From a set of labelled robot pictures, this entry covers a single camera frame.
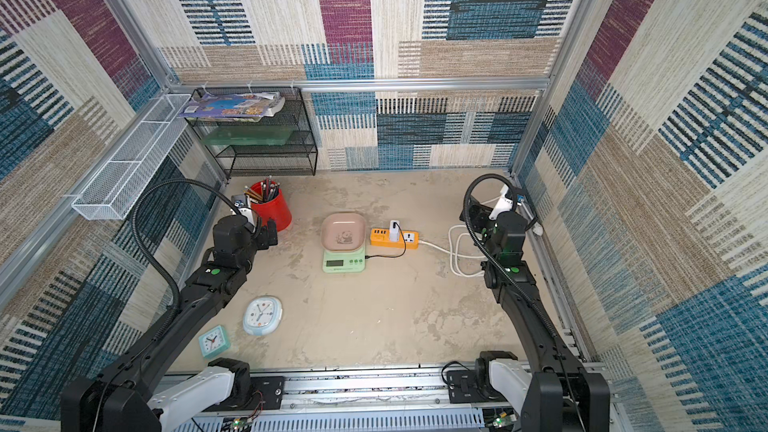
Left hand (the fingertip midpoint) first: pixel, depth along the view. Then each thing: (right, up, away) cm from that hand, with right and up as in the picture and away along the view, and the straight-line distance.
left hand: (253, 220), depth 81 cm
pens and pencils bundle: (-3, +8, +15) cm, 18 cm away
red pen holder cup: (0, +2, +16) cm, 16 cm away
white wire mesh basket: (-28, +7, -11) cm, 31 cm away
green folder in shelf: (-8, +26, +16) cm, 31 cm away
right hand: (+62, +4, 0) cm, 62 cm away
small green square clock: (-8, -30, -4) cm, 32 cm away
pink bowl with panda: (+21, -5, +18) cm, 29 cm away
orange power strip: (+34, -7, +18) cm, 39 cm away
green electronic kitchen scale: (+23, -14, +13) cm, 29 cm away
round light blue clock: (+2, -26, +2) cm, 27 cm away
